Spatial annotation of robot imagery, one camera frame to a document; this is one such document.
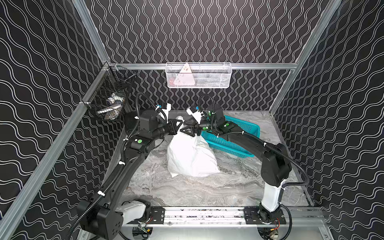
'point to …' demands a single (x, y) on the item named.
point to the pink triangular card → (185, 77)
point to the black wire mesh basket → (108, 99)
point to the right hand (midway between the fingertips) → (183, 125)
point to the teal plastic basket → (214, 141)
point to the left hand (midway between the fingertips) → (182, 118)
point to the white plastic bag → (189, 155)
